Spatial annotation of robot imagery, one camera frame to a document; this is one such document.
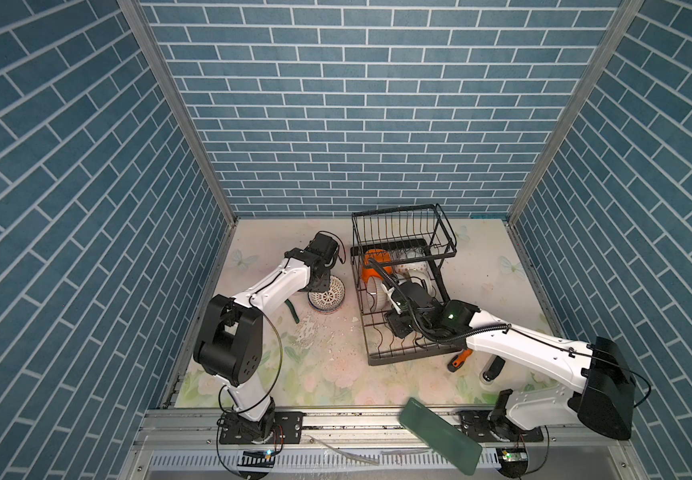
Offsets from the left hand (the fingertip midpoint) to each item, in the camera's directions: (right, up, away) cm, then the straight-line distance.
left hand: (315, 283), depth 92 cm
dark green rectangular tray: (+34, -35, -19) cm, 52 cm away
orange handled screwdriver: (+42, -21, -8) cm, 47 cm away
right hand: (+22, -5, -11) cm, 25 cm away
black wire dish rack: (+31, +14, -1) cm, 34 cm away
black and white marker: (+50, -21, -13) cm, 56 cm away
